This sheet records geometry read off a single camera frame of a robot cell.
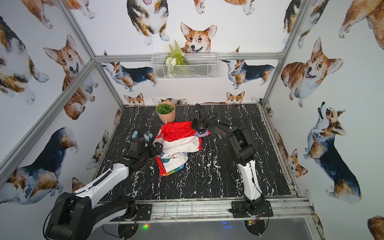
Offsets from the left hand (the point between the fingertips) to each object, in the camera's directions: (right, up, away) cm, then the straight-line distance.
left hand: (159, 144), depth 88 cm
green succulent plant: (0, +22, +15) cm, 27 cm away
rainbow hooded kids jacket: (+10, +2, +5) cm, 12 cm away
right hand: (+17, +11, +11) cm, 23 cm away
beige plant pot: (+2, +16, +17) cm, 23 cm away
